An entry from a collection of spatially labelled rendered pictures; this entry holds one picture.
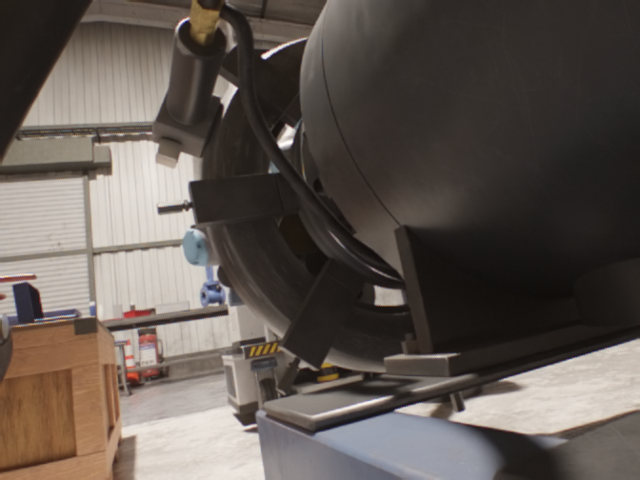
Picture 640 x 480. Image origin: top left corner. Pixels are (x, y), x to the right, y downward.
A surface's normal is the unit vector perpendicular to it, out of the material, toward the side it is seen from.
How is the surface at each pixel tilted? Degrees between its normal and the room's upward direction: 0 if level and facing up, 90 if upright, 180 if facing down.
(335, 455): 90
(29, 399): 90
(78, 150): 90
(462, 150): 121
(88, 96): 90
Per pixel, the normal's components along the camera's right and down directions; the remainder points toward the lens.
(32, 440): 0.37, -0.26
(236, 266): -0.47, 0.22
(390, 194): -0.69, 0.56
